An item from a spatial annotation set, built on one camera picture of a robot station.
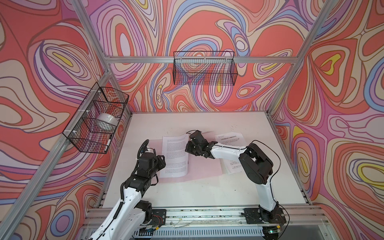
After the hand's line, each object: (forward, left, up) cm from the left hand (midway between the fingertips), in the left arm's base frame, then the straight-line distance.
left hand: (164, 156), depth 82 cm
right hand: (+9, -12, -8) cm, 17 cm away
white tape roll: (+8, +26, +21) cm, 34 cm away
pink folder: (+22, -28, -11) cm, 37 cm away
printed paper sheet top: (+5, -5, -13) cm, 15 cm away
